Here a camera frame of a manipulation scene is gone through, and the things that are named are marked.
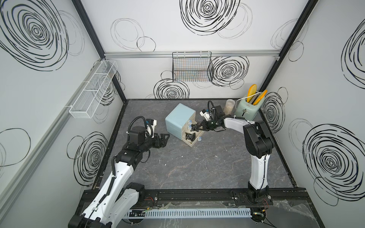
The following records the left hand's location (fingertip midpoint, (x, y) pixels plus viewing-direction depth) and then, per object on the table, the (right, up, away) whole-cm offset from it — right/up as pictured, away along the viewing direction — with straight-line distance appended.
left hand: (162, 134), depth 77 cm
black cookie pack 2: (+18, +1, +20) cm, 27 cm away
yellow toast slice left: (+60, +27, +22) cm, 69 cm away
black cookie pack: (+17, -5, +19) cm, 26 cm away
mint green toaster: (+55, +13, +19) cm, 60 cm away
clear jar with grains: (+45, +16, +28) cm, 56 cm away
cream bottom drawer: (+14, 0, +18) cm, 23 cm away
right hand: (+21, +1, +19) cm, 28 cm away
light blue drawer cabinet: (+8, +8, +12) cm, 17 cm away
